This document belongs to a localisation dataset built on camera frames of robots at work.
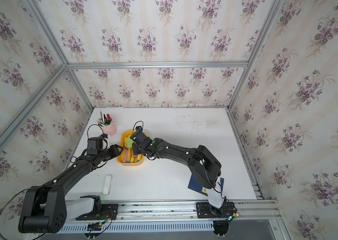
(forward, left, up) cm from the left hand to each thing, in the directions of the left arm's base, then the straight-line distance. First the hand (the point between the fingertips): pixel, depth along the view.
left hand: (121, 149), depth 88 cm
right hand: (0, -10, +4) cm, 10 cm away
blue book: (-19, -42, -5) cm, 47 cm away
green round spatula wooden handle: (+7, -2, -5) cm, 9 cm away
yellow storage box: (-3, +2, -5) cm, 6 cm away
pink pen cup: (+16, +11, -1) cm, 19 cm away
